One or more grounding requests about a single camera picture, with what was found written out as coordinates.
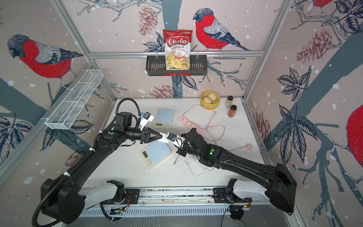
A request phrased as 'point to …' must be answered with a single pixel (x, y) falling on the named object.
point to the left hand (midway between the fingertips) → (161, 135)
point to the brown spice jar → (232, 111)
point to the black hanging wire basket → (156, 66)
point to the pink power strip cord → (249, 146)
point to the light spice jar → (229, 101)
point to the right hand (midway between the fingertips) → (173, 138)
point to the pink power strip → (191, 125)
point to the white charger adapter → (164, 138)
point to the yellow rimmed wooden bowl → (214, 104)
